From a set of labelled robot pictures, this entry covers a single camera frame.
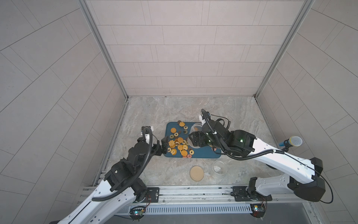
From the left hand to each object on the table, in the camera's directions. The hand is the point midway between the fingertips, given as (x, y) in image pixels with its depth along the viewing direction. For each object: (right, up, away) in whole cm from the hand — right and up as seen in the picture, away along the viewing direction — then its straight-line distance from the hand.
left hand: (163, 135), depth 69 cm
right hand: (+15, 0, -2) cm, 16 cm away
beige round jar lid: (+18, -23, +9) cm, 31 cm away
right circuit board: (+47, -37, -1) cm, 60 cm away
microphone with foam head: (+63, -2, -4) cm, 63 cm away
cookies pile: (+6, -9, +19) cm, 22 cm away
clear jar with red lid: (+31, -21, +11) cm, 39 cm away
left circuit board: (-11, -35, -5) cm, 37 cm away
